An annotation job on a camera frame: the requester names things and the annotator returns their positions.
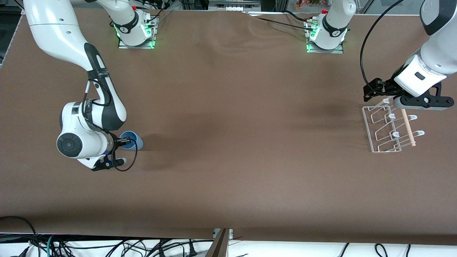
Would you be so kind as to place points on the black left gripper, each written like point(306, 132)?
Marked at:
point(386, 87)

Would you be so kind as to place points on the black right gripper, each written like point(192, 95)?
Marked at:
point(116, 142)

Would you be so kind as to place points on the light blue plastic cup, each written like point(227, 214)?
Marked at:
point(139, 144)

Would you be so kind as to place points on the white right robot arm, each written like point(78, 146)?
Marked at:
point(53, 28)

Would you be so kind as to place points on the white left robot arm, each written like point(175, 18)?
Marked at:
point(439, 53)

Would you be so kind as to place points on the brown table cover sheet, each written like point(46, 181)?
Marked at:
point(228, 142)

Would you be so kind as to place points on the brown angled beam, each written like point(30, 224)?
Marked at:
point(219, 247)

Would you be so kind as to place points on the white socket strip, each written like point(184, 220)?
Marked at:
point(236, 9)

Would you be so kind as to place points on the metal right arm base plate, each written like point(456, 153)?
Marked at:
point(135, 46)

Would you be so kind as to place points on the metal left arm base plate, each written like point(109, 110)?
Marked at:
point(325, 51)

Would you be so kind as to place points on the silver table edge bracket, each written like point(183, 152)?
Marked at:
point(215, 233)

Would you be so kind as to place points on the aluminium frame profile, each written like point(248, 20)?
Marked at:
point(234, 3)

